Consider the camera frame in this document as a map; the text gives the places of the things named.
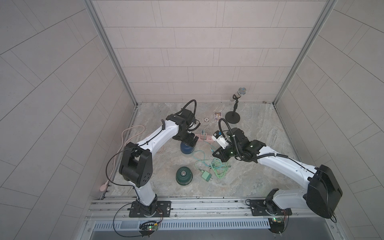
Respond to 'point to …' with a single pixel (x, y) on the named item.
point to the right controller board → (276, 224)
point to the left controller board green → (148, 227)
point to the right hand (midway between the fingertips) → (213, 154)
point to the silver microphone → (241, 91)
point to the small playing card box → (217, 116)
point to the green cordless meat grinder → (184, 176)
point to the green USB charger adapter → (206, 176)
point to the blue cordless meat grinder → (186, 149)
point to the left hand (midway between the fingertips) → (191, 140)
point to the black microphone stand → (233, 117)
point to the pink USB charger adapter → (204, 136)
